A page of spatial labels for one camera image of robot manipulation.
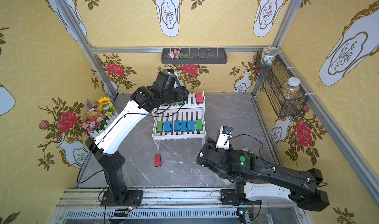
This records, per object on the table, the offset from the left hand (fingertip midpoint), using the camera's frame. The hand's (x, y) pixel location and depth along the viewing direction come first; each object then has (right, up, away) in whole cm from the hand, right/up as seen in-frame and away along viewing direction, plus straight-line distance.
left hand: (178, 91), depth 73 cm
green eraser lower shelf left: (-12, -18, +12) cm, 25 cm away
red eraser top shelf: (-13, -39, +14) cm, 44 cm away
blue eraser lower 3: (+2, -19, +12) cm, 22 cm away
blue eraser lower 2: (-2, -18, +13) cm, 22 cm away
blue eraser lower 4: (+6, -18, +12) cm, 23 cm away
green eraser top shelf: (+1, -6, +3) cm, 7 cm away
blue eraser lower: (-7, -18, +11) cm, 23 cm away
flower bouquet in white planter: (-49, -11, +17) cm, 53 cm away
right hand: (+16, -23, -5) cm, 29 cm away
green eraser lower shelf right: (+11, -18, +13) cm, 25 cm away
